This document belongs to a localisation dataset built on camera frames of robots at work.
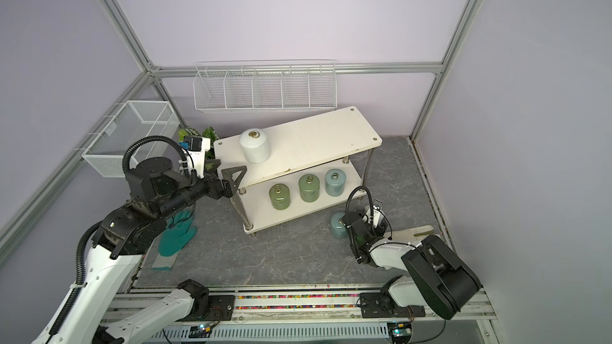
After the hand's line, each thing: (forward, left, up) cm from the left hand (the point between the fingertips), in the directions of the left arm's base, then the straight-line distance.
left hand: (233, 167), depth 61 cm
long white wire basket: (+50, -4, -8) cm, 51 cm away
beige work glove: (-8, -56, -38) cm, 68 cm away
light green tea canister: (+9, -19, -25) cm, 33 cm away
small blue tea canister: (+10, -29, -25) cm, 40 cm away
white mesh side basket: (+30, +44, -8) cm, 54 cm away
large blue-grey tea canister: (-6, -29, -31) cm, 43 cm away
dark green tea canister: (+6, -9, -26) cm, 28 cm away
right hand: (+1, -43, -35) cm, 55 cm away
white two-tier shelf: (+2, -17, -5) cm, 18 cm away
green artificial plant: (+28, +17, -14) cm, 35 cm away
